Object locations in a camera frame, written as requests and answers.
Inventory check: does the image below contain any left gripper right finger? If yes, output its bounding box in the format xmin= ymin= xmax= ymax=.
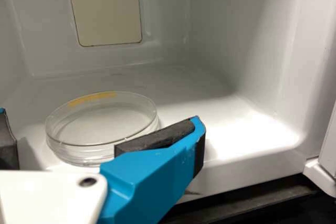
xmin=98 ymin=115 xmax=208 ymax=224

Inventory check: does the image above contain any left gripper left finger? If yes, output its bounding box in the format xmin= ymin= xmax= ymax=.
xmin=0 ymin=107 xmax=20 ymax=170

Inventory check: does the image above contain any petri dish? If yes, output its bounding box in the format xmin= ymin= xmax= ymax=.
xmin=44 ymin=91 xmax=161 ymax=168

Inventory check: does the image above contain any incubator door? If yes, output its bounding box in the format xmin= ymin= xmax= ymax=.
xmin=303 ymin=103 xmax=336 ymax=198

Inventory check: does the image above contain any black platform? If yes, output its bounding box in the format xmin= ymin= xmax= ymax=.
xmin=160 ymin=174 xmax=336 ymax=224

